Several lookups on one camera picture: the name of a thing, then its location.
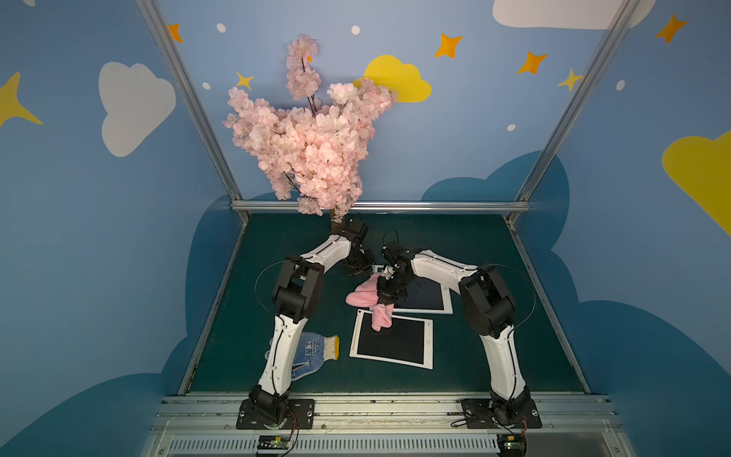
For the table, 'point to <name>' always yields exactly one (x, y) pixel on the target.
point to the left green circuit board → (273, 442)
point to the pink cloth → (365, 295)
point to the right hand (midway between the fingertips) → (380, 299)
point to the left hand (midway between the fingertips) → (375, 268)
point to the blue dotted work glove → (311, 351)
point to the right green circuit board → (512, 445)
